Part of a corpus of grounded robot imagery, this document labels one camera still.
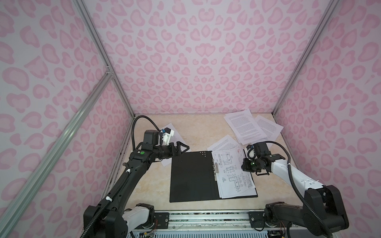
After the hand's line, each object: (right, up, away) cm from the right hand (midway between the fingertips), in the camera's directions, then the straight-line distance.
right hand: (242, 165), depth 86 cm
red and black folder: (-28, -7, +1) cm, 29 cm away
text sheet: (+1, -13, -7) cm, 14 cm away
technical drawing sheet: (-6, -8, +1) cm, 10 cm away
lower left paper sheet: (-41, +14, +21) cm, 48 cm away
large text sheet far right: (+11, +22, +27) cm, 36 cm away
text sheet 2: (-6, +11, +18) cm, 22 cm away
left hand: (-33, +12, -10) cm, 36 cm away
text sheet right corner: (+29, +20, +25) cm, 43 cm away
